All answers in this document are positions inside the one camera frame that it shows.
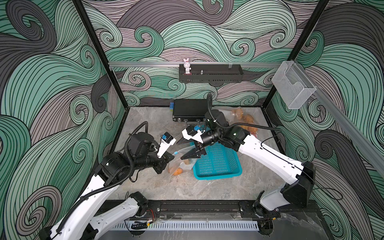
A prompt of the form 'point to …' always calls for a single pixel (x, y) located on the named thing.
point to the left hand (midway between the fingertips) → (172, 155)
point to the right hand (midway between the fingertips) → (178, 150)
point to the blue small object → (171, 105)
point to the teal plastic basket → (220, 162)
